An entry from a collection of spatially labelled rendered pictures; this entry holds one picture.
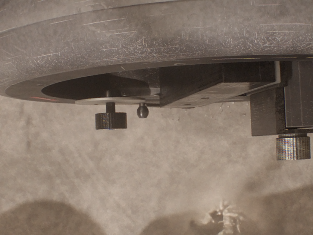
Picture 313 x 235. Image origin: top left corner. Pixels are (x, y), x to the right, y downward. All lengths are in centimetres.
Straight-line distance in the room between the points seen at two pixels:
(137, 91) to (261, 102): 31
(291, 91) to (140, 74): 36
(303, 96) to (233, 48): 18
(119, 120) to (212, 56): 43
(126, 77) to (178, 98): 15
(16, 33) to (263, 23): 26
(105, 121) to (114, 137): 49
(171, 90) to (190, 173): 58
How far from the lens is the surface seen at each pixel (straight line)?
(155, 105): 111
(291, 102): 77
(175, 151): 155
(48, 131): 154
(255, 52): 63
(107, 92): 106
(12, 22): 69
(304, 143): 80
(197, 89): 83
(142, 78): 107
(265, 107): 80
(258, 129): 82
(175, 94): 96
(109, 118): 105
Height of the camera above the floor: 153
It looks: 83 degrees down
